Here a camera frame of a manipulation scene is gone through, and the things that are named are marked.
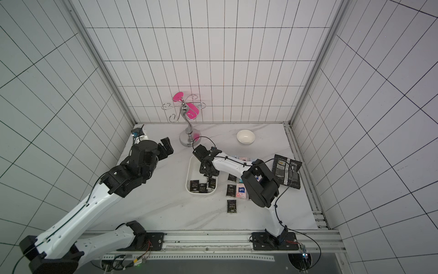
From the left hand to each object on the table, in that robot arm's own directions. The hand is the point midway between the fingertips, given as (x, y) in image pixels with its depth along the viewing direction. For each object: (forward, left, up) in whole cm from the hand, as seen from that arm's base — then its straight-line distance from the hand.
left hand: (159, 146), depth 71 cm
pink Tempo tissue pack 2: (-10, -35, +6) cm, 37 cm away
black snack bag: (-2, -66, -26) cm, 71 cm away
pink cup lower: (+24, -11, -2) cm, 27 cm away
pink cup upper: (+36, -1, -1) cm, 36 cm away
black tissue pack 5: (-5, -22, -26) cm, 34 cm away
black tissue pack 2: (-9, -32, -26) cm, 42 cm away
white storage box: (+2, -11, -28) cm, 30 cm away
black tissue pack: (-1, -33, -27) cm, 42 cm away
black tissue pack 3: (-16, -32, -27) cm, 45 cm away
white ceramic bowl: (+27, -42, -26) cm, 57 cm away
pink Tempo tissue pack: (-9, -37, -26) cm, 46 cm away
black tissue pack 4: (-7, -17, -27) cm, 33 cm away
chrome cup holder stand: (+28, -6, -28) cm, 40 cm away
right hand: (+2, -16, -26) cm, 31 cm away
